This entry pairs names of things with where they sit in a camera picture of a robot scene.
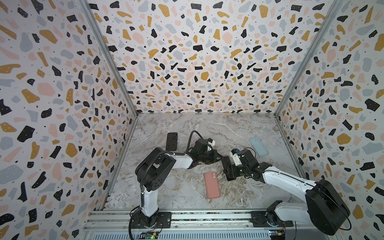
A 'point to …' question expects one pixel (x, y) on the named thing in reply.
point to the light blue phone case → (258, 144)
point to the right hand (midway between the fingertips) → (226, 167)
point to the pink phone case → (212, 185)
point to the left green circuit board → (151, 235)
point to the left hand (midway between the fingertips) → (224, 156)
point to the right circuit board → (277, 234)
